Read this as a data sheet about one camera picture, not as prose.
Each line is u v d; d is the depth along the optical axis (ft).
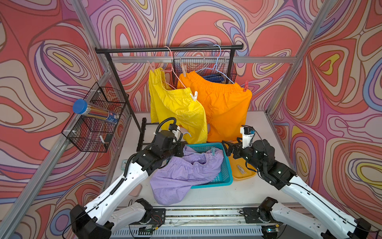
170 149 1.94
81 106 2.03
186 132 3.34
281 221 1.96
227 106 2.40
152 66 3.03
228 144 2.07
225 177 2.67
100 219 1.25
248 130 1.92
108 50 1.98
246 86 2.11
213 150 2.71
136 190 2.63
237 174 2.85
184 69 2.45
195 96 2.13
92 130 2.47
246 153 2.03
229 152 2.07
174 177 2.40
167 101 2.62
